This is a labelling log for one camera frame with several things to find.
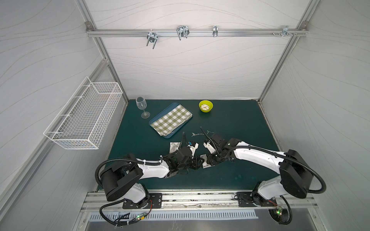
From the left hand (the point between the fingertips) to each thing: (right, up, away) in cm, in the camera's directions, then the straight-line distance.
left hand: (203, 161), depth 82 cm
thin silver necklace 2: (+7, +14, +20) cm, 25 cm away
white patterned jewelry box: (+1, -2, +1) cm, 2 cm away
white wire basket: (-60, +22, -14) cm, 66 cm away
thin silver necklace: (-5, +13, +18) cm, 23 cm away
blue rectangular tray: (-21, +34, +33) cm, 52 cm away
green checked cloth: (-23, +20, +24) cm, 39 cm away
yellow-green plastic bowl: (+7, +37, +34) cm, 50 cm away
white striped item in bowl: (+4, +33, +30) cm, 45 cm away
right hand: (+3, 0, +2) cm, 3 cm away
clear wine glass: (-43, +34, +21) cm, 59 cm away
